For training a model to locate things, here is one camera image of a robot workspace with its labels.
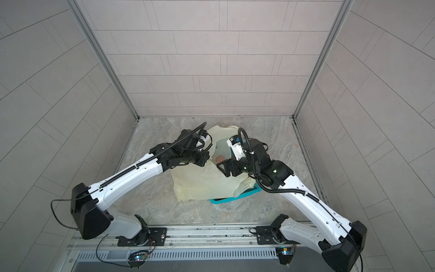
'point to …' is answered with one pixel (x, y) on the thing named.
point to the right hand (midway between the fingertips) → (224, 162)
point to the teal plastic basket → (256, 188)
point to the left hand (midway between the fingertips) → (213, 156)
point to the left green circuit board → (137, 258)
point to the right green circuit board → (285, 254)
